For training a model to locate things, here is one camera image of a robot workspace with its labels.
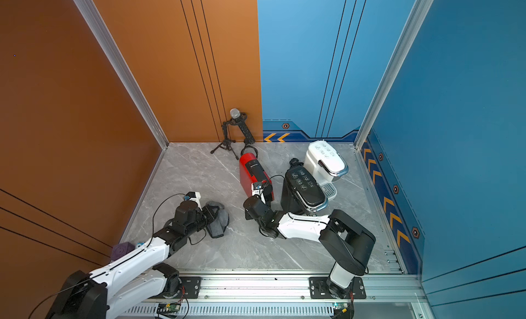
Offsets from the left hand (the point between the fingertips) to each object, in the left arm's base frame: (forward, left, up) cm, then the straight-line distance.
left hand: (220, 205), depth 86 cm
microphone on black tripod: (+41, -4, +14) cm, 44 cm away
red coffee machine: (+10, -13, +10) cm, 19 cm away
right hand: (+2, -12, -1) cm, 12 cm away
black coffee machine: (-2, -32, +14) cm, 35 cm away
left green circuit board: (-34, +13, -10) cm, 38 cm away
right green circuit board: (-33, -46, -11) cm, 58 cm away
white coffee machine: (+11, -44, +14) cm, 47 cm away
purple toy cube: (-17, +36, -3) cm, 40 cm away
